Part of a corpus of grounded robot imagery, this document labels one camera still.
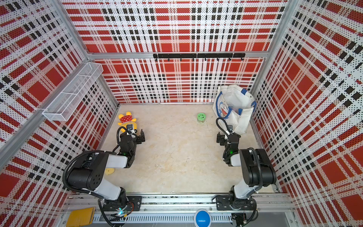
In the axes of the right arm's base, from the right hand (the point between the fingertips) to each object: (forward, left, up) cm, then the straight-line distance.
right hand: (227, 132), depth 95 cm
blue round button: (-48, +20, -4) cm, 52 cm away
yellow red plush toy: (+12, +74, -1) cm, 75 cm away
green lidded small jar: (+15, +17, -3) cm, 23 cm away
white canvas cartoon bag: (+24, -10, +2) cm, 26 cm away
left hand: (0, +62, +3) cm, 62 cm away
